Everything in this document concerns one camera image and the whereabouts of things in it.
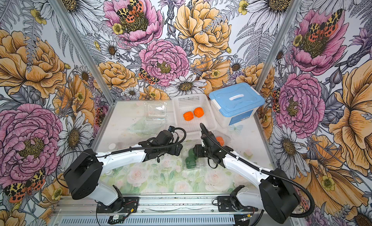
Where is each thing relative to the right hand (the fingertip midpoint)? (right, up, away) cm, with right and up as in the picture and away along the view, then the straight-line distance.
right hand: (197, 152), depth 85 cm
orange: (-5, +21, +21) cm, 30 cm away
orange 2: (+2, +24, +23) cm, 33 cm away
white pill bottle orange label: (-50, +3, +2) cm, 51 cm away
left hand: (-14, +2, +3) cm, 14 cm away
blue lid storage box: (+23, +28, +11) cm, 38 cm away
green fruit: (-3, -3, +6) cm, 7 cm away
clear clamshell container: (-31, +21, +27) cm, 46 cm away
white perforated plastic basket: (-4, +25, +24) cm, 35 cm away
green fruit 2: (-4, -4, -2) cm, 6 cm away
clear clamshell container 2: (+19, +7, +8) cm, 22 cm away
